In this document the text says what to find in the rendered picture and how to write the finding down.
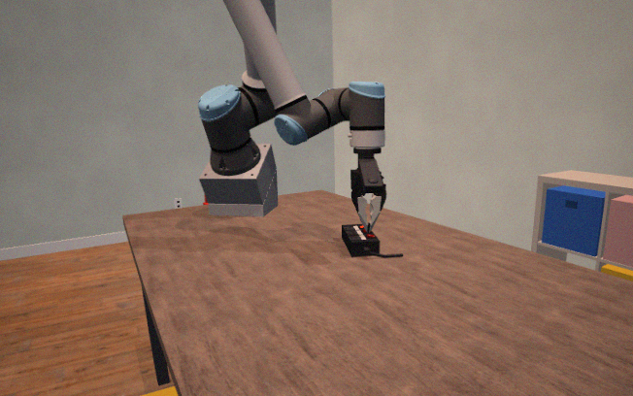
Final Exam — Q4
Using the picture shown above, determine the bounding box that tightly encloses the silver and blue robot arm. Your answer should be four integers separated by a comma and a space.
198, 0, 385, 176

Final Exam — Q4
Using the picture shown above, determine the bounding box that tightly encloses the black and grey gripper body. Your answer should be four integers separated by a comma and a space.
350, 148, 381, 196

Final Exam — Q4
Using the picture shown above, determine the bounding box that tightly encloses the black power strip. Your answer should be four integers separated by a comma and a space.
342, 224, 403, 258

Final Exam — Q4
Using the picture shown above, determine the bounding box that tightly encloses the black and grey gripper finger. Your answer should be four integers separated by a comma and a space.
368, 184, 386, 233
351, 185, 369, 233

